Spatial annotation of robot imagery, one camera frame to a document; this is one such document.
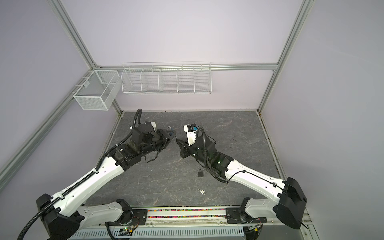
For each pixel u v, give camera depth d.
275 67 0.94
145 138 0.52
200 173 0.88
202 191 0.82
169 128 0.91
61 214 0.39
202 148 0.50
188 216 0.75
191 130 0.60
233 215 0.74
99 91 0.99
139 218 0.74
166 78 1.00
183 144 0.61
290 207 0.38
